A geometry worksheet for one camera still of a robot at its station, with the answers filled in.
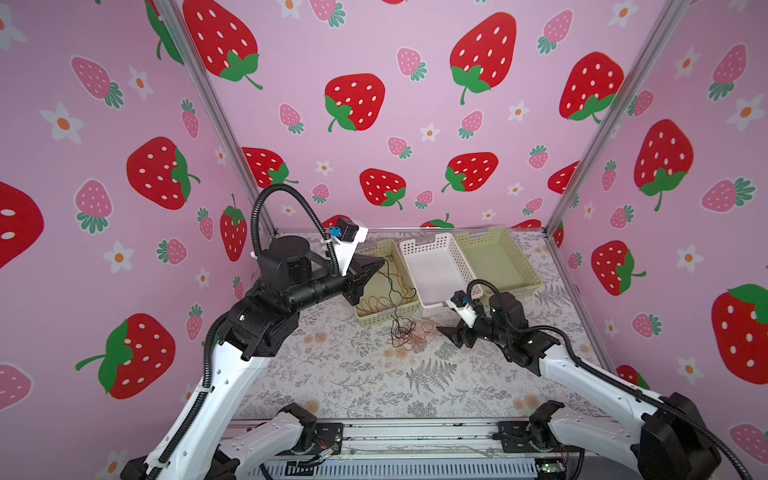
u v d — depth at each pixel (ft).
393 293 3.15
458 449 2.40
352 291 1.61
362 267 1.68
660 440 1.29
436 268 3.62
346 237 1.50
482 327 2.29
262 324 1.28
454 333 2.30
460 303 2.23
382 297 3.24
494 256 3.66
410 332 2.97
